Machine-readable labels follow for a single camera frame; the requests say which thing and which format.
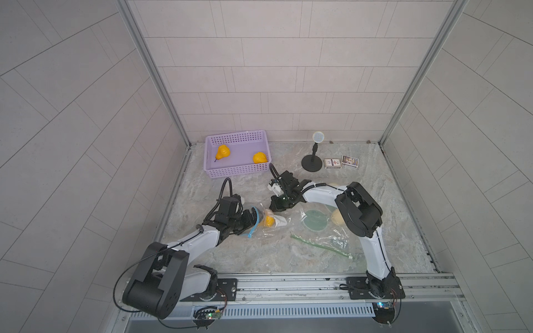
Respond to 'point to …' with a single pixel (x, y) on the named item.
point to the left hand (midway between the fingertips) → (261, 217)
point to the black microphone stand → (312, 163)
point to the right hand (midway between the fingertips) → (269, 209)
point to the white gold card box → (332, 163)
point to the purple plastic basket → (236, 153)
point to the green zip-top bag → (317, 227)
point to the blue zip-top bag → (260, 227)
